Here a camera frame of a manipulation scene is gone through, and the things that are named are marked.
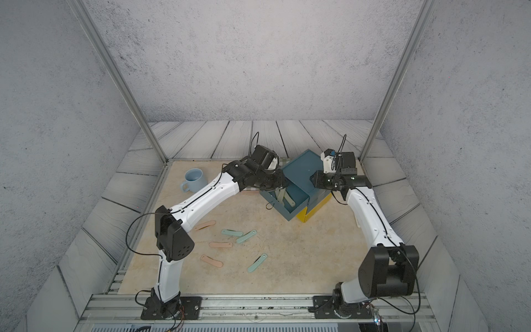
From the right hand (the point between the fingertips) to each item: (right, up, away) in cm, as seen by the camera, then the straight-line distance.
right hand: (314, 178), depth 83 cm
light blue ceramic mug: (-54, -2, +20) cm, 58 cm away
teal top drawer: (-6, -8, -2) cm, 10 cm away
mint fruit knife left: (-37, -24, +10) cm, 45 cm away
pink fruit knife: (-39, -28, +6) cm, 49 cm away
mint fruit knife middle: (-28, -26, +8) cm, 39 cm away
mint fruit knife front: (-22, -34, +1) cm, 40 cm away
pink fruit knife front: (-42, -33, +2) cm, 54 cm away
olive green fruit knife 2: (-13, -7, +2) cm, 15 cm away
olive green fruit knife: (-10, -10, +1) cm, 14 cm away
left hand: (-9, -3, -4) cm, 10 cm away
